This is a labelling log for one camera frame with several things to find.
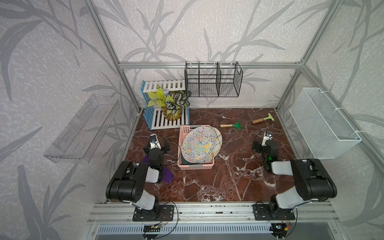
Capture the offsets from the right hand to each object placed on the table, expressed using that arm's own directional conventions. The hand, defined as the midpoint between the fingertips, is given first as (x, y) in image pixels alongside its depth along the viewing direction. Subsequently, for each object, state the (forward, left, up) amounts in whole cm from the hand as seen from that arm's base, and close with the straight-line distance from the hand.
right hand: (262, 138), depth 95 cm
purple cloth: (-21, +59, -4) cm, 63 cm away
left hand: (-2, +66, +5) cm, 67 cm away
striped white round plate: (-6, +29, +5) cm, 30 cm away
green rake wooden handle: (+16, +12, -6) cm, 21 cm away
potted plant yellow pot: (+14, +57, +20) cm, 62 cm away
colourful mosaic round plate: (-4, +41, +1) cm, 41 cm away
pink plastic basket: (+9, +52, -2) cm, 53 cm away
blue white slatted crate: (+22, +76, -4) cm, 79 cm away
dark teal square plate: (-14, +50, -4) cm, 52 cm away
